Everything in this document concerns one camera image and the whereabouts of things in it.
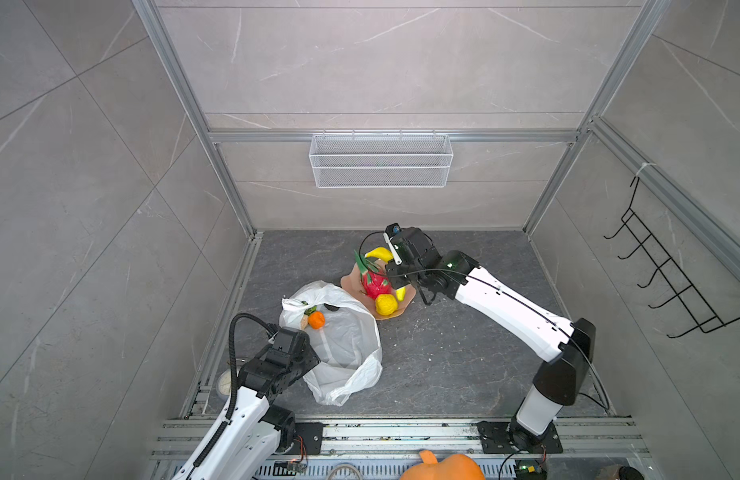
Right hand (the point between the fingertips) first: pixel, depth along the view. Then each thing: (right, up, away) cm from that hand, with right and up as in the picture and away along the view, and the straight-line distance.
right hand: (396, 266), depth 78 cm
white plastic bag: (-14, -24, +11) cm, 30 cm away
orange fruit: (-24, -17, +12) cm, 32 cm away
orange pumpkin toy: (+12, -44, -13) cm, 48 cm away
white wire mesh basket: (-4, +35, +23) cm, 42 cm away
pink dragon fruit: (-6, -5, +15) cm, 17 cm away
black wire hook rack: (+61, -10, -20) cm, 65 cm away
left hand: (-23, -24, +3) cm, 33 cm away
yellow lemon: (-2, -12, +12) cm, 17 cm away
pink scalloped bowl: (-13, -6, +22) cm, 26 cm away
